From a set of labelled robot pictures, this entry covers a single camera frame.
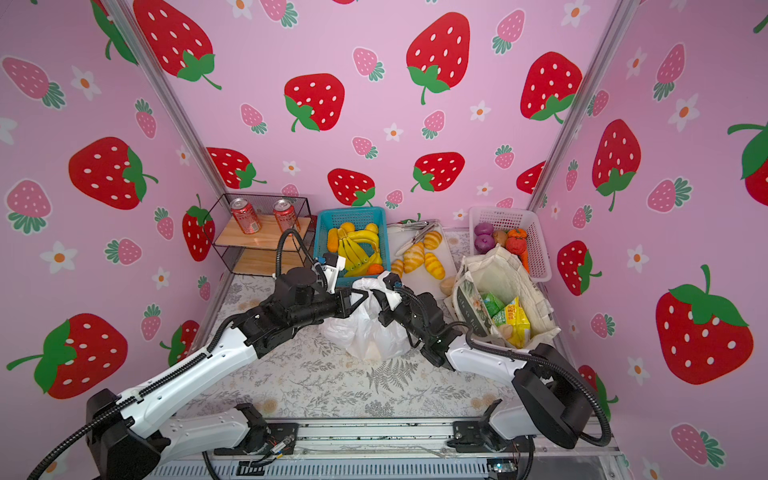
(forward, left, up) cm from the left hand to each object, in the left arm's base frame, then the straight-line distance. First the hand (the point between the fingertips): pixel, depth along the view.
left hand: (370, 294), depth 70 cm
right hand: (+5, +1, -5) cm, 7 cm away
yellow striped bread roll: (+29, -20, -25) cm, 43 cm away
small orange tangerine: (+24, +2, -21) cm, 32 cm away
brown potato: (+40, -46, -21) cm, 65 cm away
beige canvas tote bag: (+15, -37, -10) cm, 41 cm away
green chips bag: (+5, -33, -12) cm, 36 cm away
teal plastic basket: (+48, +8, -18) cm, 52 cm away
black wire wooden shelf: (+33, +47, -24) cm, 62 cm away
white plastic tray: (+42, -4, -24) cm, 48 cm away
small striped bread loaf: (+27, -6, -24) cm, 37 cm away
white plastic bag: (-5, +2, -10) cm, 11 cm away
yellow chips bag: (-1, -38, -10) cm, 39 cm away
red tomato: (+34, -50, -19) cm, 63 cm away
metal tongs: (+49, -18, -24) cm, 58 cm away
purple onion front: (+38, -39, -22) cm, 58 cm away
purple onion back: (+46, -40, -21) cm, 64 cm away
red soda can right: (+30, +28, -2) cm, 41 cm away
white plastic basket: (+50, -51, -21) cm, 75 cm away
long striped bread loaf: (+31, -12, -23) cm, 41 cm away
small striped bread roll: (+41, -20, -24) cm, 51 cm away
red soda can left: (+31, +41, -3) cm, 51 cm away
